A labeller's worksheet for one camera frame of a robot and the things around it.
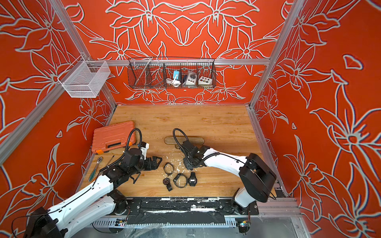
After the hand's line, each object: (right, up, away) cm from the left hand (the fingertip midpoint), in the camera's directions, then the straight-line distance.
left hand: (157, 158), depth 81 cm
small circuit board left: (-16, -29, -10) cm, 34 cm away
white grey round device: (+19, +48, +10) cm, 52 cm away
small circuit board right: (+44, -30, -11) cm, 55 cm away
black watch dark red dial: (+5, -13, 0) cm, 14 cm away
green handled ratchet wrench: (-37, -3, +8) cm, 38 cm away
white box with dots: (+28, +47, +13) cm, 56 cm away
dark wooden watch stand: (+22, +9, +9) cm, 25 cm away
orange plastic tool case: (-33, +10, +14) cm, 37 cm away
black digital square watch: (+20, -10, -5) cm, 23 cm away
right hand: (+16, -3, +3) cm, 17 cm away
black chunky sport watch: (+11, -10, -2) cm, 15 cm away
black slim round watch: (+6, -7, +5) cm, 11 cm away
